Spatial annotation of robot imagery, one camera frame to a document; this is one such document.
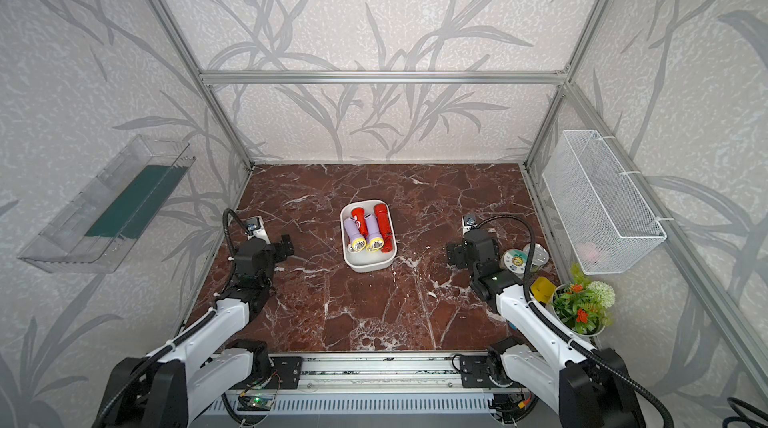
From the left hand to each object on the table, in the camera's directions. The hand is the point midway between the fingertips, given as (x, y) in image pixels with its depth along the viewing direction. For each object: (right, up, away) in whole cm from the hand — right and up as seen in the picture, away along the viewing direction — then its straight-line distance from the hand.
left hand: (269, 233), depth 86 cm
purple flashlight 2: (+30, -3, +5) cm, 31 cm away
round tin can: (+80, -7, +3) cm, 81 cm away
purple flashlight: (+25, -3, +3) cm, 25 cm away
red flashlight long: (+32, +4, +10) cm, 34 cm away
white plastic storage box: (+27, -10, +5) cm, 29 cm away
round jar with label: (+71, -8, -1) cm, 72 cm away
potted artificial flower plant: (+80, -14, -18) cm, 83 cm away
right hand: (+58, -1, +1) cm, 58 cm away
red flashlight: (+24, +4, +13) cm, 28 cm away
